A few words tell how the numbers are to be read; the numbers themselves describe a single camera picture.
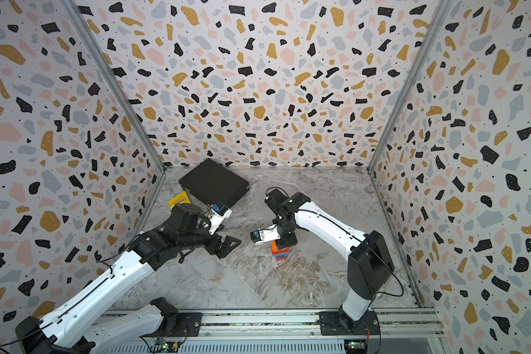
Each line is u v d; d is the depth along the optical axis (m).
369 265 0.45
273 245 0.79
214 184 1.09
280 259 0.88
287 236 0.72
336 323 0.73
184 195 1.10
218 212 0.63
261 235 0.70
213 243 0.63
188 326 0.73
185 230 0.56
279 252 0.82
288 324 0.76
